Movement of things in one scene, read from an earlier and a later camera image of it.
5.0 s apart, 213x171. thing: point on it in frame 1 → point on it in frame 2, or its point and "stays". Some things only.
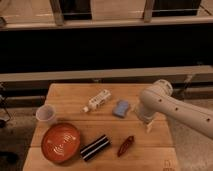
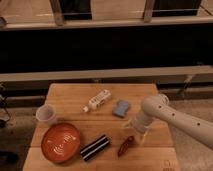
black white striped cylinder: (89, 149) stays
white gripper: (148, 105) → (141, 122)
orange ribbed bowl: (61, 142) stays
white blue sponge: (121, 108) stays
